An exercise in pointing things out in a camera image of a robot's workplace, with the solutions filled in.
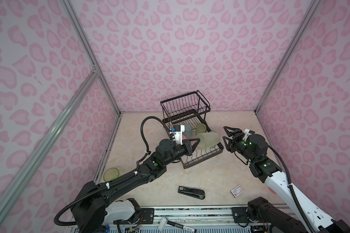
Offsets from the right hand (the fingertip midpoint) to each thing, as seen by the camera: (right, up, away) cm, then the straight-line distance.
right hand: (222, 131), depth 72 cm
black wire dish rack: (-13, +14, +46) cm, 50 cm away
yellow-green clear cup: (-7, +1, +25) cm, 26 cm away
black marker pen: (-28, -43, -4) cm, 51 cm away
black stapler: (-13, -32, +4) cm, 35 cm away
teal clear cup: (-15, -2, +25) cm, 30 cm away
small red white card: (+11, -33, +8) cm, 36 cm away
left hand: (-11, -5, -5) cm, 13 cm away
